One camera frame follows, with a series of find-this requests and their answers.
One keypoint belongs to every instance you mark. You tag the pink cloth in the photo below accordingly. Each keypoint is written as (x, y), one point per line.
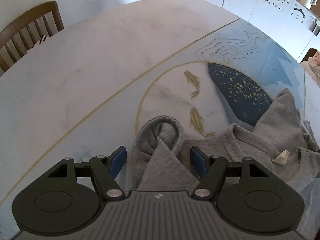
(318, 58)

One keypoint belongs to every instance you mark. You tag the pink white object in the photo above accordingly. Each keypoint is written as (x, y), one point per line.
(42, 40)

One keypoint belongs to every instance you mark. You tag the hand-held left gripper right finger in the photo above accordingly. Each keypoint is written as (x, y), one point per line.
(198, 162)

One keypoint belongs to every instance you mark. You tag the brown wooden chair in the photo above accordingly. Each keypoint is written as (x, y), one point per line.
(308, 53)
(53, 12)

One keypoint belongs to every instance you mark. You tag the grey sweatshirt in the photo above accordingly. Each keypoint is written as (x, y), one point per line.
(250, 142)

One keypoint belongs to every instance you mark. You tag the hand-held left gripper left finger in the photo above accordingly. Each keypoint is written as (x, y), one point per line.
(117, 161)

